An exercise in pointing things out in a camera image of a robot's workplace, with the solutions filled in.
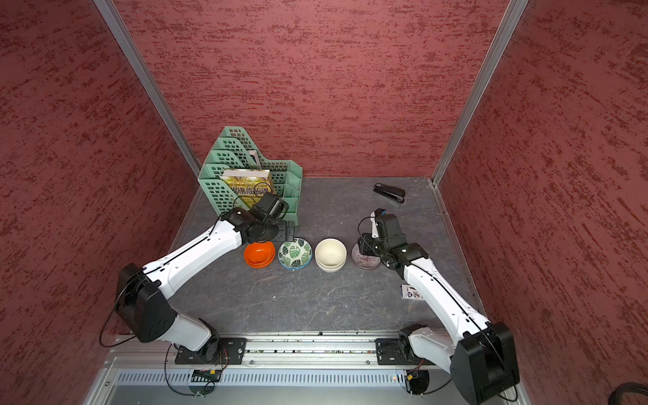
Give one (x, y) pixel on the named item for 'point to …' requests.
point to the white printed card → (409, 292)
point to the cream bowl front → (330, 255)
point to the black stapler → (394, 193)
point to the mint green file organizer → (234, 151)
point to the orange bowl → (259, 254)
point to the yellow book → (249, 186)
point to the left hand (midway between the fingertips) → (278, 236)
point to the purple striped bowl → (364, 261)
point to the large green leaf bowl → (295, 255)
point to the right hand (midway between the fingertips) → (361, 245)
